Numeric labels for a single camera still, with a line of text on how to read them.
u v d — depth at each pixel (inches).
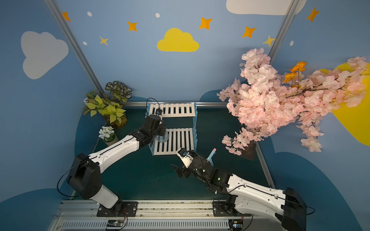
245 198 19.0
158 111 29.4
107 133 35.7
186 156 23.9
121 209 27.2
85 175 17.1
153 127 26.0
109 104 39.6
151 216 29.0
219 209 29.0
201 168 20.9
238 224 28.3
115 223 28.3
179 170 24.7
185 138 40.1
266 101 20.8
